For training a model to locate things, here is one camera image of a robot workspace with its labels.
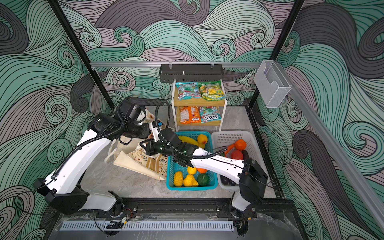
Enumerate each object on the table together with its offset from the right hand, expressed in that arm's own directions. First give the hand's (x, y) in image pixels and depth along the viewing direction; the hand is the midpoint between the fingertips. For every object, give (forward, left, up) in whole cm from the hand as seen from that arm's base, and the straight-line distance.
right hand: (140, 144), depth 66 cm
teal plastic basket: (-1, -13, -24) cm, 27 cm away
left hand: (+7, -4, +2) cm, 8 cm away
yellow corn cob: (-7, -17, -24) cm, 30 cm away
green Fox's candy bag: (+28, -35, -10) cm, 46 cm away
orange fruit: (-3, -29, -23) cm, 37 cm away
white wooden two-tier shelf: (+24, -26, +4) cm, 36 cm away
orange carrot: (+13, -48, -28) cm, 57 cm away
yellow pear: (-9, -23, -23) cm, 33 cm away
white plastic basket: (+18, -44, -24) cm, 53 cm away
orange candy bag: (+28, -22, -11) cm, 37 cm away
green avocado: (-8, -30, -23) cm, 39 cm away
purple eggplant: (+7, -57, -26) cm, 63 cm away
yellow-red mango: (+14, -30, -18) cm, 38 cm away
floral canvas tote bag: (-4, +5, -1) cm, 7 cm away
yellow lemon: (-3, -24, -23) cm, 33 cm away
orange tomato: (+14, -55, -24) cm, 61 cm away
